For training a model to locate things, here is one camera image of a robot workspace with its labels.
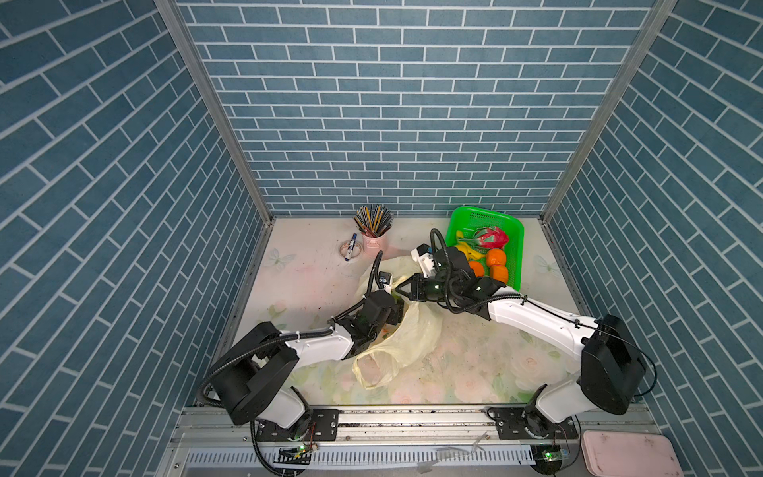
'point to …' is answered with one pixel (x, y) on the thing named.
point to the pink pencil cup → (376, 243)
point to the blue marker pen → (351, 246)
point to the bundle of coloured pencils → (374, 220)
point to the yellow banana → (470, 254)
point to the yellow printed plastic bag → (408, 349)
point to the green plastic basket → (469, 218)
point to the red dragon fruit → (489, 237)
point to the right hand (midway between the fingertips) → (392, 286)
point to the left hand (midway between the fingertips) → (394, 296)
